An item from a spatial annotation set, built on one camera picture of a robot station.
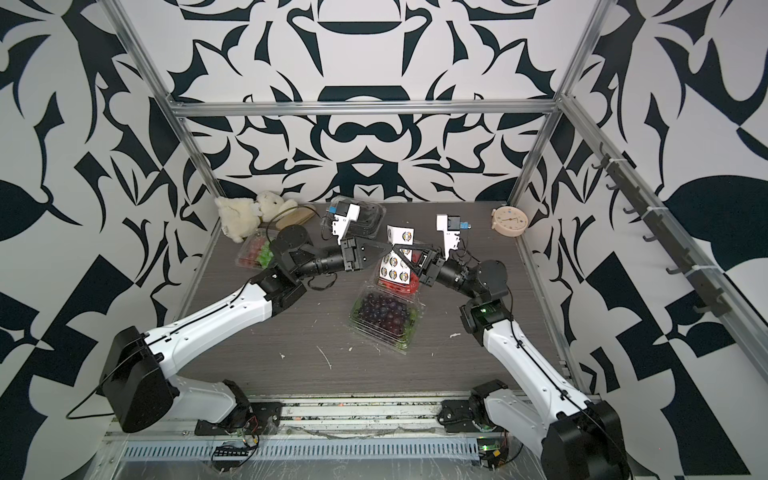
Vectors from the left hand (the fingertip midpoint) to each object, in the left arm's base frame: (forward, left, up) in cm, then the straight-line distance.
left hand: (390, 244), depth 61 cm
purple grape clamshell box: (-1, +1, -32) cm, 32 cm away
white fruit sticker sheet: (-2, 0, -5) cm, 5 cm away
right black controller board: (-33, -23, -38) cm, 55 cm away
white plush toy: (+36, +49, -29) cm, 67 cm away
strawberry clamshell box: (+8, -3, -33) cm, 34 cm away
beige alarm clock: (+35, -47, -35) cm, 68 cm away
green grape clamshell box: (+22, +42, -32) cm, 57 cm away
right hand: (-1, -1, -1) cm, 2 cm away
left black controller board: (-31, +39, -41) cm, 65 cm away
